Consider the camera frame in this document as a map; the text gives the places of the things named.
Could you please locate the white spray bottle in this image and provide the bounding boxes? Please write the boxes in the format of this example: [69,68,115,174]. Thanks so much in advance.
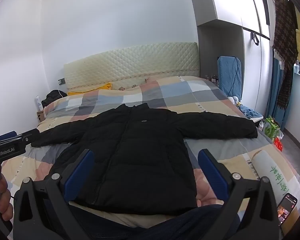
[34,95,44,111]

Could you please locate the smartphone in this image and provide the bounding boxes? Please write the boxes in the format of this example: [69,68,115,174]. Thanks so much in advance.
[277,193,298,227]

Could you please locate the red plastic bag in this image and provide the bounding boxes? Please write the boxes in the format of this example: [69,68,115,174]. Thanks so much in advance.
[274,131,285,153]

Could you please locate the cream quilted headboard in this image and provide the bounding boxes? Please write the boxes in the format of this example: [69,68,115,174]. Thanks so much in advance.
[63,42,199,96]

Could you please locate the group of small bottles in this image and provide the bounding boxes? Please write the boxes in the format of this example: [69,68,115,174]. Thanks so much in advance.
[205,74,220,86]

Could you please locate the person's left hand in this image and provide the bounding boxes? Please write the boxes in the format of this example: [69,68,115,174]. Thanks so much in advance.
[0,174,15,221]

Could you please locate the white grey wardrobe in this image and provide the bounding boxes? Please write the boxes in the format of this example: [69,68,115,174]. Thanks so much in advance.
[186,0,275,122]

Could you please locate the black bag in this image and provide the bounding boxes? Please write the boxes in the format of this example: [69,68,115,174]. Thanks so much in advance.
[41,89,68,107]

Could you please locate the blue towel-covered chair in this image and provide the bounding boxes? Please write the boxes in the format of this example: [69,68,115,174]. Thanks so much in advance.
[217,56,242,103]

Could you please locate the crumpled blue cloth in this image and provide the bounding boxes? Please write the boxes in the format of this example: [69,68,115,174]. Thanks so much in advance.
[237,104,262,120]

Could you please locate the blue curtain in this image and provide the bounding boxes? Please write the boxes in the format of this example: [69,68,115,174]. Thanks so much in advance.
[265,50,294,130]

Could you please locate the black puffer jacket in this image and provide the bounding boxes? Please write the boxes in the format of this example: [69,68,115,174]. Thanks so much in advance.
[31,103,258,216]

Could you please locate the checked bed quilt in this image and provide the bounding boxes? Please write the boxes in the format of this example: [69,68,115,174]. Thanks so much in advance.
[1,76,300,238]

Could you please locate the black wardrobe handle strap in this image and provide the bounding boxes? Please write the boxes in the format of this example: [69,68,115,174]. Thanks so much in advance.
[242,26,271,46]

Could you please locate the brown patterned scarf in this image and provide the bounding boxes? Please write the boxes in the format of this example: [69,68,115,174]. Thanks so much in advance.
[272,0,299,117]

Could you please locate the white plush toy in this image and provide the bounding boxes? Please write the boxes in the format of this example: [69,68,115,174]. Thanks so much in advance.
[227,96,242,107]

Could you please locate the black cable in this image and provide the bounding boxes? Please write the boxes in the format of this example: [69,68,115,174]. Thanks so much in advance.
[229,57,242,105]

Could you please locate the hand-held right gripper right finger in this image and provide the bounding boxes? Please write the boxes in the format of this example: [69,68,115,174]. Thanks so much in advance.
[197,149,280,240]

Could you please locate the green cardboard box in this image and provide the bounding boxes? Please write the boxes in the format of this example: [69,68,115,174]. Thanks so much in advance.
[262,117,282,142]

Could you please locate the person's legs in dark jeans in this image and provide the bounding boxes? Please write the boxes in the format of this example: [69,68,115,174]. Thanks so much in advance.
[65,204,241,240]

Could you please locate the white rolled pillow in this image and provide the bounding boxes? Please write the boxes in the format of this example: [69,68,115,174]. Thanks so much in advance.
[250,149,300,228]

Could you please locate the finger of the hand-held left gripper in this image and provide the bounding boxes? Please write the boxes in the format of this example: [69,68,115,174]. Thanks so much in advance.
[0,130,18,144]
[16,128,40,147]

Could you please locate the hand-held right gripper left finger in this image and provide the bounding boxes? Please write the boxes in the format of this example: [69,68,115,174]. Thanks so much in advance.
[13,149,95,240]

